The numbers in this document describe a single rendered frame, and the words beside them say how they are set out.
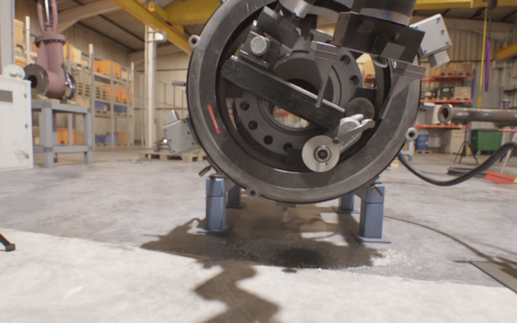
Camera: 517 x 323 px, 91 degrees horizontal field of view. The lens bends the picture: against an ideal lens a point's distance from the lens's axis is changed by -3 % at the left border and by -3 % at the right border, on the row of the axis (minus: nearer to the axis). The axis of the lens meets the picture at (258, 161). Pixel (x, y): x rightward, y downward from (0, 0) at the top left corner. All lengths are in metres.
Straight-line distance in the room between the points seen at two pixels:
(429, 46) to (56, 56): 4.84
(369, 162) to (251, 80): 0.44
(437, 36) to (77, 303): 1.27
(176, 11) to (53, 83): 10.05
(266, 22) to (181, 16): 13.25
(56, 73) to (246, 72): 4.41
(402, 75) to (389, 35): 0.08
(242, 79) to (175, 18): 13.39
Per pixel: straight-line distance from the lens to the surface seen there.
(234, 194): 1.71
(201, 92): 0.88
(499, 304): 1.03
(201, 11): 13.73
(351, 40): 0.46
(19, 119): 4.48
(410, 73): 0.53
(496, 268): 1.26
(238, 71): 0.85
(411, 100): 0.92
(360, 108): 0.91
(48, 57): 5.21
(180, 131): 0.92
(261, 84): 0.83
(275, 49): 0.80
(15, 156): 4.44
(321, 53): 0.45
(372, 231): 1.29
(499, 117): 8.68
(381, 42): 0.45
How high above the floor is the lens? 0.43
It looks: 4 degrees down
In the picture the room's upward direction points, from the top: 1 degrees clockwise
